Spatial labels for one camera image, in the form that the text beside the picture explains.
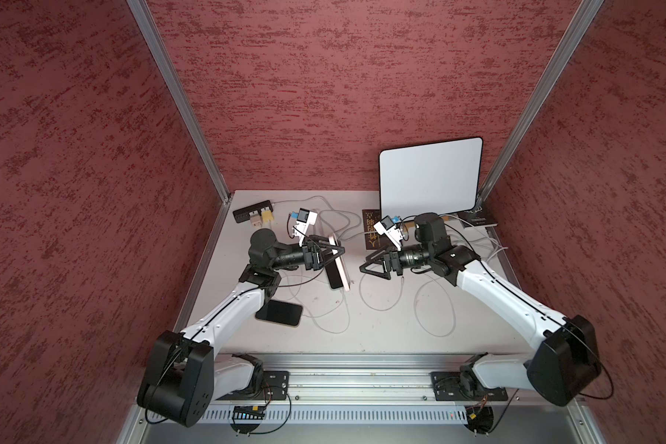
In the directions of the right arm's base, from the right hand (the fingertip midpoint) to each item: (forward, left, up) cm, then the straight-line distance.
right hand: (365, 270), depth 71 cm
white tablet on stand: (+41, -32, -5) cm, 52 cm away
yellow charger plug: (+35, +35, -17) cm, 53 cm away
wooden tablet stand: (+5, -11, +11) cm, 17 cm away
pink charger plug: (+35, +41, -21) cm, 58 cm away
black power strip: (+38, +46, -19) cm, 62 cm away
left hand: (+2, +6, +5) cm, 9 cm away
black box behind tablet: (+37, -52, -25) cm, 69 cm away
